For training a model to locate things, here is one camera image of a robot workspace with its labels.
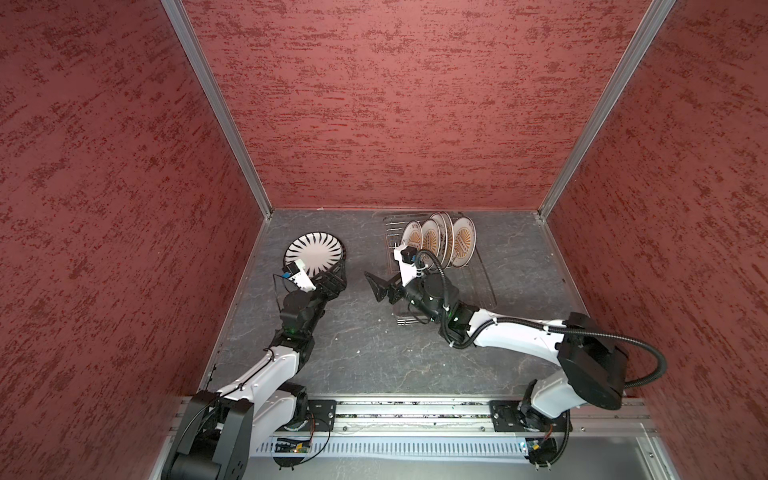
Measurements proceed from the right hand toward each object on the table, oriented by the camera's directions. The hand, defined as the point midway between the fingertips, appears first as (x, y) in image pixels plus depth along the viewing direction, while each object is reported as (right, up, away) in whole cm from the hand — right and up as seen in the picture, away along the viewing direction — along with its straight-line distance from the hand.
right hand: (377, 269), depth 75 cm
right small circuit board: (+40, -44, -4) cm, 60 cm away
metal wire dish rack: (+31, -7, +25) cm, 41 cm away
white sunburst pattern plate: (+11, +9, +26) cm, 30 cm away
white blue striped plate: (-25, +9, +35) cm, 44 cm away
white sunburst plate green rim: (+17, +8, +25) cm, 31 cm away
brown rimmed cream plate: (-22, +1, +29) cm, 37 cm away
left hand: (-12, -1, +8) cm, 14 cm away
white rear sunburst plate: (+29, +7, +25) cm, 38 cm away
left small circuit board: (-22, -44, -3) cm, 49 cm away
